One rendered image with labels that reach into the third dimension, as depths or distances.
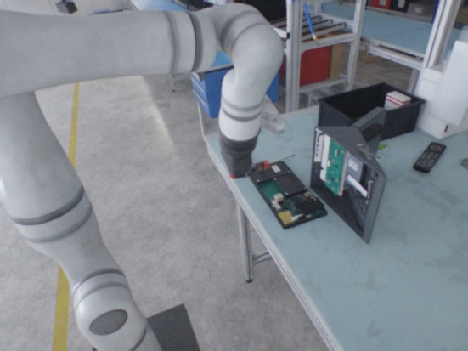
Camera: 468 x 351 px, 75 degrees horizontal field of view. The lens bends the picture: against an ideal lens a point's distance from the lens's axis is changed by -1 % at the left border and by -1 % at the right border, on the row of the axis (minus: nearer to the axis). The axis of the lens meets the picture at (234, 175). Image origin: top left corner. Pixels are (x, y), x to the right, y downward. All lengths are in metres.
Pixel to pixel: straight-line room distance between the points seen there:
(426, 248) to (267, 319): 1.12
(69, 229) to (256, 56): 0.32
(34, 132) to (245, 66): 0.27
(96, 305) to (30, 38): 0.39
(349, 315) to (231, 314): 1.19
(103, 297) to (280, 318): 1.35
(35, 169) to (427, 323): 0.71
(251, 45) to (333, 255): 0.54
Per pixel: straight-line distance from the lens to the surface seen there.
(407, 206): 0.96
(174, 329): 0.87
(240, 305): 1.85
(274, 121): 0.56
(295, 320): 1.81
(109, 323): 0.59
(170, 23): 0.38
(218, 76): 2.25
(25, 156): 0.43
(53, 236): 0.46
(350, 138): 0.79
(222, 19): 0.45
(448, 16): 1.39
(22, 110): 0.43
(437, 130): 1.27
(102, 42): 0.35
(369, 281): 0.76
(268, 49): 0.41
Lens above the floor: 1.61
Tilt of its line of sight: 38 degrees down
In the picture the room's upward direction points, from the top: 6 degrees counter-clockwise
